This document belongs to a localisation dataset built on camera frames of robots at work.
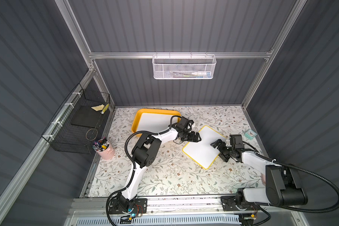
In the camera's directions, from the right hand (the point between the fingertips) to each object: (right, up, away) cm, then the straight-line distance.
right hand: (216, 148), depth 91 cm
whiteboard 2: (-8, -4, +5) cm, 10 cm away
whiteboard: (-42, +16, +19) cm, 49 cm away
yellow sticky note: (-72, +26, -10) cm, 77 cm away
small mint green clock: (+27, +8, +9) cm, 30 cm away
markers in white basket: (-15, +48, 0) cm, 50 cm away
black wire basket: (-78, +17, -19) cm, 82 cm away
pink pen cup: (-70, +2, -8) cm, 71 cm away
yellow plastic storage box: (-56, +20, +15) cm, 61 cm away
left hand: (-10, +3, +3) cm, 11 cm away
